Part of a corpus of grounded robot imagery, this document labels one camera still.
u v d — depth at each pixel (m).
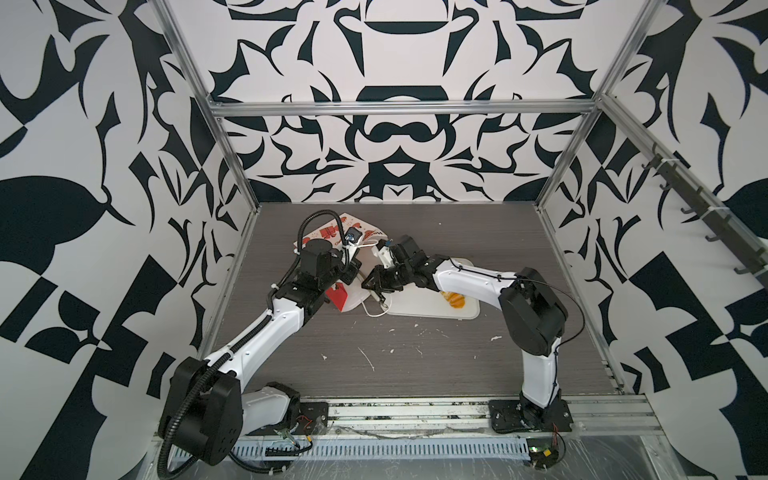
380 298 0.83
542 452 0.71
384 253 0.84
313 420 0.74
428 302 1.01
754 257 0.50
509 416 0.74
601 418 0.76
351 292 0.90
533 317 0.50
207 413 0.40
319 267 0.61
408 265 0.72
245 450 0.70
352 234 0.69
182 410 0.36
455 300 0.91
